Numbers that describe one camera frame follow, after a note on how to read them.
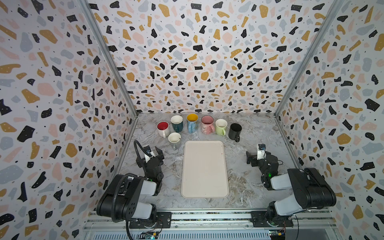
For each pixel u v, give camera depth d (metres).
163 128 1.05
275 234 0.71
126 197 0.44
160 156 0.82
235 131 1.01
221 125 1.06
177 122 1.03
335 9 0.72
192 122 1.03
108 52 0.85
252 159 0.84
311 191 0.45
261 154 0.82
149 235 0.70
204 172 0.89
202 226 0.73
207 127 1.02
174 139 0.98
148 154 0.73
